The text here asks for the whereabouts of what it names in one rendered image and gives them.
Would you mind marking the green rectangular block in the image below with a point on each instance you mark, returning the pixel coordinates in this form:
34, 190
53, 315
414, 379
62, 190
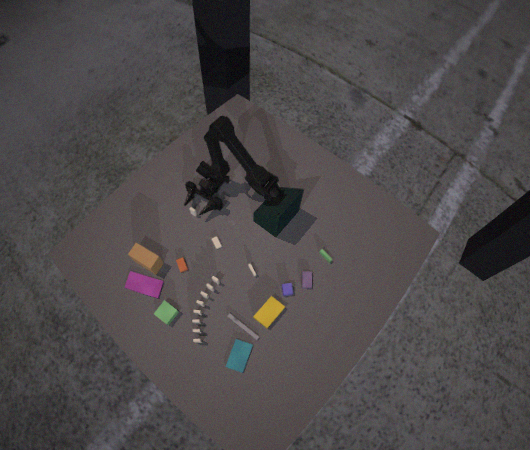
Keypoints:
166, 312
325, 255

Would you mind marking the orange rectangular block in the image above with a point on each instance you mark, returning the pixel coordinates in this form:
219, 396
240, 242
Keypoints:
181, 264

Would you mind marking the yellow rectangular block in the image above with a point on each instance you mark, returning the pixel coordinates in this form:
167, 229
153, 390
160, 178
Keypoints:
269, 312

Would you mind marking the purple flat block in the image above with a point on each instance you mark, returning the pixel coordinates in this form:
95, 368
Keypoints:
144, 284
306, 279

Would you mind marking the small blue cube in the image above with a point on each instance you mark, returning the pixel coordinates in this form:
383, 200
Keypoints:
287, 289

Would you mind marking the teal flat block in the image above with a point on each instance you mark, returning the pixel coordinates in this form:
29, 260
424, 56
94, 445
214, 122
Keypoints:
239, 355

